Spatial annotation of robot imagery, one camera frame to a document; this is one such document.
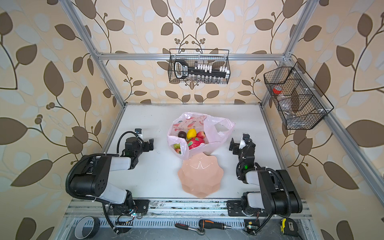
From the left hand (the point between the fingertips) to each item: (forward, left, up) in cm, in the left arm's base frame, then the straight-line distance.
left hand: (146, 138), depth 95 cm
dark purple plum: (+3, -23, 0) cm, 23 cm away
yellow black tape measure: (-44, -76, -2) cm, 88 cm away
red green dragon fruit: (-4, -31, +4) cm, 32 cm away
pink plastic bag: (-3, -42, +15) cm, 45 cm away
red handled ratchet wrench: (-46, -36, -3) cm, 58 cm away
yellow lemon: (+4, -29, 0) cm, 29 cm away
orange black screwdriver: (-44, -41, -2) cm, 60 cm away
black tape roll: (-47, +19, -2) cm, 51 cm away
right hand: (-3, -60, +4) cm, 60 cm away
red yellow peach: (+5, -35, -2) cm, 36 cm away
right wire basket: (+4, -85, +29) cm, 90 cm away
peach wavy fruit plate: (-20, -36, -6) cm, 41 cm away
